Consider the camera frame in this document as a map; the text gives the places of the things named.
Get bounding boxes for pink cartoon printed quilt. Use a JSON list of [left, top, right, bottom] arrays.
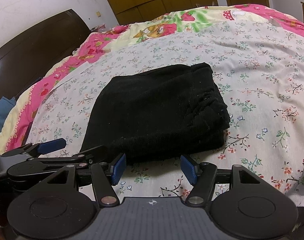
[[0, 4, 304, 155]]

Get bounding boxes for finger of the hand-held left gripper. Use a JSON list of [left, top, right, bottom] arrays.
[[29, 145, 109, 168], [1, 137, 67, 158]]

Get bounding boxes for dark wooden headboard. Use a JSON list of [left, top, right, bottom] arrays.
[[0, 9, 92, 110]]

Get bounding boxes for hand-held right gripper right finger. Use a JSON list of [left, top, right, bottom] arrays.
[[180, 154, 276, 207]]

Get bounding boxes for black pants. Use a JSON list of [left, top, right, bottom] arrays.
[[79, 62, 230, 165]]

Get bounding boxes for white floral bed sheet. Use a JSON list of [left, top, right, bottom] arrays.
[[29, 19, 304, 203]]

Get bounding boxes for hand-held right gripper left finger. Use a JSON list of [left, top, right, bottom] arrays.
[[32, 153, 127, 207]]

